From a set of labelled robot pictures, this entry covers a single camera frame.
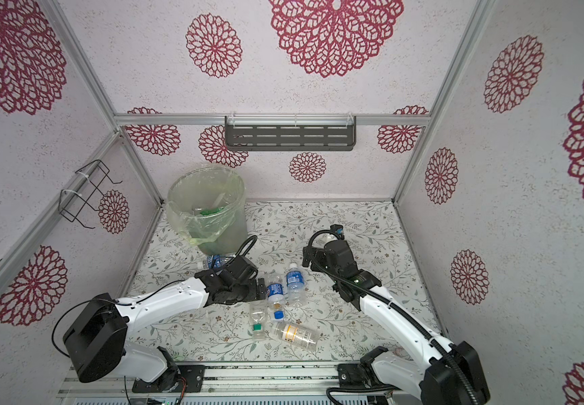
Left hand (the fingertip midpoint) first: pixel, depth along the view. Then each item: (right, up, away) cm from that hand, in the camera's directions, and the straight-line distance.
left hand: (256, 293), depth 85 cm
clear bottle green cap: (+1, -6, 0) cm, 6 cm away
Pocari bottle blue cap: (+6, 0, 0) cm, 6 cm away
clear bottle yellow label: (+15, -11, -9) cm, 20 cm away
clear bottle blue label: (-16, +10, +9) cm, 21 cm away
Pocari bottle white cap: (+13, +3, +2) cm, 14 cm away
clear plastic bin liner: (-23, +32, +14) cm, 42 cm away
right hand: (+19, +16, -4) cm, 26 cm away
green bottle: (-14, +28, -6) cm, 31 cm away
